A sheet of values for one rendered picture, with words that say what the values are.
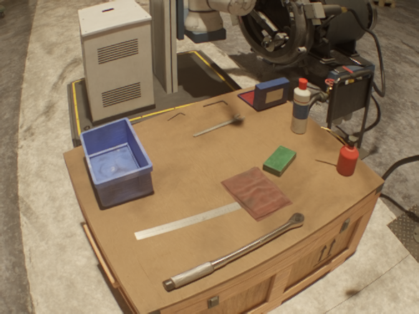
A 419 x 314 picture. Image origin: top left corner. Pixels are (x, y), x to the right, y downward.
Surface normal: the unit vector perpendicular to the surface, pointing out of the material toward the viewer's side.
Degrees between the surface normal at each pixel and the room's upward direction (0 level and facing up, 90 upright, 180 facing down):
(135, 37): 90
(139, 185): 90
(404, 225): 0
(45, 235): 0
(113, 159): 0
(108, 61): 90
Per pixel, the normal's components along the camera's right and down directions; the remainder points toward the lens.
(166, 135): 0.00, -0.77
